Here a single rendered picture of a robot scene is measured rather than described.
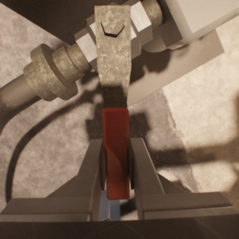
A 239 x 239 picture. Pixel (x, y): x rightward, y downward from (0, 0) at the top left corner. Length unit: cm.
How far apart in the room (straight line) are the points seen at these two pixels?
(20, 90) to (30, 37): 51
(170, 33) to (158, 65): 44
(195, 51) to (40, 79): 56
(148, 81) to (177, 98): 12
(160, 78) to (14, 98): 51
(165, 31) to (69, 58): 10
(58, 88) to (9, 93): 5
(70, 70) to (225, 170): 77
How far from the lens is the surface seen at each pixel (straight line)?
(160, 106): 64
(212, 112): 72
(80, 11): 20
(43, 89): 17
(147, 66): 61
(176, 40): 18
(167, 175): 75
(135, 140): 15
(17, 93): 18
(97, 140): 15
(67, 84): 17
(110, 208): 66
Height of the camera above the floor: 61
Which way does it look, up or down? 75 degrees down
